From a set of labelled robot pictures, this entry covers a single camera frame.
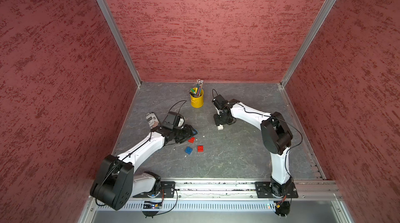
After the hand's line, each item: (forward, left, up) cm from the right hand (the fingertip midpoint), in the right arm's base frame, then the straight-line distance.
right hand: (220, 124), depth 95 cm
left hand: (-11, +16, +5) cm, 20 cm away
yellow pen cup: (+14, +14, +4) cm, 21 cm away
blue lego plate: (-3, +15, -2) cm, 16 cm away
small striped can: (+3, +43, +1) cm, 43 cm away
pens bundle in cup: (+20, +15, +9) cm, 26 cm away
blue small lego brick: (-16, +19, -1) cm, 25 cm away
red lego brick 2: (-15, +13, -1) cm, 20 cm away
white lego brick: (-3, 0, +1) cm, 3 cm away
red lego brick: (-10, +18, -1) cm, 20 cm away
